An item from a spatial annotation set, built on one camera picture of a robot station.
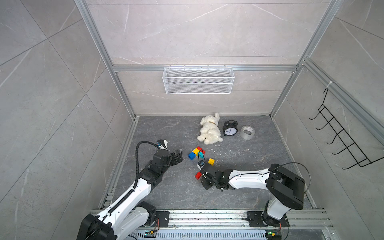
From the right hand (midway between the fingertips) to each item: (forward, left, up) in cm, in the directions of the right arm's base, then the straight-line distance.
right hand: (203, 179), depth 87 cm
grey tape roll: (+35, -35, 0) cm, 50 cm away
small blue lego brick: (+15, +7, +2) cm, 16 cm away
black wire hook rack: (+1, -63, +32) cm, 71 cm away
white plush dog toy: (+27, -5, +11) cm, 30 cm away
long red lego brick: (+20, +1, +1) cm, 20 cm away
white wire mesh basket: (+57, +4, +30) cm, 65 cm away
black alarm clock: (+33, -20, +7) cm, 39 cm away
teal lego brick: (+15, +1, +2) cm, 15 cm away
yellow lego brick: (+17, +4, +3) cm, 18 cm away
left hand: (+11, +15, +16) cm, 24 cm away
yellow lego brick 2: (+7, -5, +8) cm, 12 cm away
